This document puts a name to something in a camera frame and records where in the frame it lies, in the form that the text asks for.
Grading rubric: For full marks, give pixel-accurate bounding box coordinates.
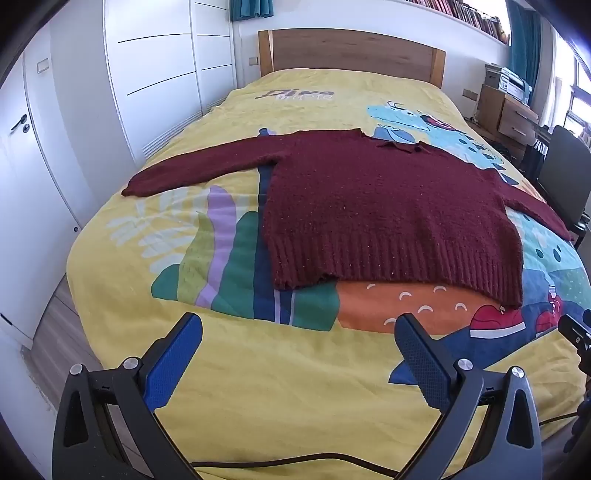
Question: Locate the yellow printed blanket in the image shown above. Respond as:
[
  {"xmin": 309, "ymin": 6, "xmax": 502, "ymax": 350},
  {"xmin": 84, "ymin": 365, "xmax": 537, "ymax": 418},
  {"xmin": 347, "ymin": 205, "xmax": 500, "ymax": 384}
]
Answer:
[{"xmin": 67, "ymin": 68, "xmax": 591, "ymax": 480}]

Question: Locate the wooden headboard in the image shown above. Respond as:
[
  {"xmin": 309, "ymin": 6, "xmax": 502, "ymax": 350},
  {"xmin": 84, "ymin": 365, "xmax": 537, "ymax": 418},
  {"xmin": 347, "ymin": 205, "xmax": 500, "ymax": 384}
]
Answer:
[{"xmin": 259, "ymin": 29, "xmax": 447, "ymax": 88}]

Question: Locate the row of books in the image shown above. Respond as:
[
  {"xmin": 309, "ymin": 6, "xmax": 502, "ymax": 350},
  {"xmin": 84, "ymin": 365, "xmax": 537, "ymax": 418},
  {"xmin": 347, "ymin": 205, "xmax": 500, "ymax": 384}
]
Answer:
[{"xmin": 406, "ymin": 0, "xmax": 511, "ymax": 45}]

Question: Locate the white wardrobe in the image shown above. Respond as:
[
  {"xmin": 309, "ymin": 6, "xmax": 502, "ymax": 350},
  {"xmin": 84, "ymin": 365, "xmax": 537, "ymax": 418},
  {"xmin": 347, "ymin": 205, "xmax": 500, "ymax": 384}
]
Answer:
[{"xmin": 104, "ymin": 0, "xmax": 242, "ymax": 160}]

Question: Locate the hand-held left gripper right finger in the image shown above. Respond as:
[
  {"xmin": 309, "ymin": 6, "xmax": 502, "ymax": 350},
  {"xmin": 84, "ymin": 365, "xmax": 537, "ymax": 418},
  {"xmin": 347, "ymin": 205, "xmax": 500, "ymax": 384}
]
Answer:
[{"xmin": 394, "ymin": 313, "xmax": 544, "ymax": 480}]

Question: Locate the wooden drawer cabinet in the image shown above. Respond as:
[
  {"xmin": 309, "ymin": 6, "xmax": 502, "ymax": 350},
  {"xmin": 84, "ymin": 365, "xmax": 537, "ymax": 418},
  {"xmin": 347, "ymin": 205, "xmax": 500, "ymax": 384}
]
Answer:
[{"xmin": 475, "ymin": 84, "xmax": 541, "ymax": 149}]

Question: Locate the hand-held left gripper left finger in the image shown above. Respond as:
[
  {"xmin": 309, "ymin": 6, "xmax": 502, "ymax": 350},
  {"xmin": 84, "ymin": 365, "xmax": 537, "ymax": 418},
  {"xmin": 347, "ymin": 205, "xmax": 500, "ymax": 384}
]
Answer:
[{"xmin": 53, "ymin": 313, "xmax": 204, "ymax": 480}]

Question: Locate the black cable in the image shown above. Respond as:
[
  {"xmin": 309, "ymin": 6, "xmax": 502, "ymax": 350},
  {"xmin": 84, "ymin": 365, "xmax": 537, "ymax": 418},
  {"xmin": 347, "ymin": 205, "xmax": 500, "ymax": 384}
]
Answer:
[{"xmin": 188, "ymin": 408, "xmax": 591, "ymax": 478}]

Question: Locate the grey printer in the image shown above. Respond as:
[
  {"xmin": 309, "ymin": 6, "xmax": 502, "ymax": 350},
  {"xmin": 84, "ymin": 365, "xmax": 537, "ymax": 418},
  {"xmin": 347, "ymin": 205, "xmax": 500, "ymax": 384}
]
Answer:
[{"xmin": 485, "ymin": 65, "xmax": 533, "ymax": 103}]

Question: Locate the black chair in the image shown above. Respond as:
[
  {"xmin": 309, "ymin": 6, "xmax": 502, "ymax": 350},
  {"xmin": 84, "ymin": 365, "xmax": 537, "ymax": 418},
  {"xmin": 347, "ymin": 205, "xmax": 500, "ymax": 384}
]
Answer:
[{"xmin": 538, "ymin": 124, "xmax": 591, "ymax": 237}]

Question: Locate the maroon knit sweater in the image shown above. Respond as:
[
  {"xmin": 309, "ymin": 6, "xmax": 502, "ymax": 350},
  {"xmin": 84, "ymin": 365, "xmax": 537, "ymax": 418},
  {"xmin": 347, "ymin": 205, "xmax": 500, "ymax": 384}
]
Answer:
[{"xmin": 121, "ymin": 128, "xmax": 578, "ymax": 309}]

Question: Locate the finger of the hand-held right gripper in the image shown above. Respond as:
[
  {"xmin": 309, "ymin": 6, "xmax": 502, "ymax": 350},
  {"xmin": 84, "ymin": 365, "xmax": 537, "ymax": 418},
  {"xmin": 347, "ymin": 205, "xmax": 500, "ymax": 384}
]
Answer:
[{"xmin": 558, "ymin": 310, "xmax": 591, "ymax": 354}]

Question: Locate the white door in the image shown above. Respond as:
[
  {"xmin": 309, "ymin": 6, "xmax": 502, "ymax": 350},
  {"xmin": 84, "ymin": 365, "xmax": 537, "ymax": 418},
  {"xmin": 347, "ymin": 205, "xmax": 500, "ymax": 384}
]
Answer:
[{"xmin": 0, "ymin": 44, "xmax": 86, "ymax": 236}]

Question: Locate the teal curtain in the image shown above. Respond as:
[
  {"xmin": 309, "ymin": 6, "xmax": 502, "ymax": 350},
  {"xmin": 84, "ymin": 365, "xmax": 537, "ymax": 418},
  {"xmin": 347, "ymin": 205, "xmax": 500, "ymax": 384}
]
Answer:
[
  {"xmin": 507, "ymin": 0, "xmax": 542, "ymax": 90},
  {"xmin": 231, "ymin": 0, "xmax": 274, "ymax": 20}
]

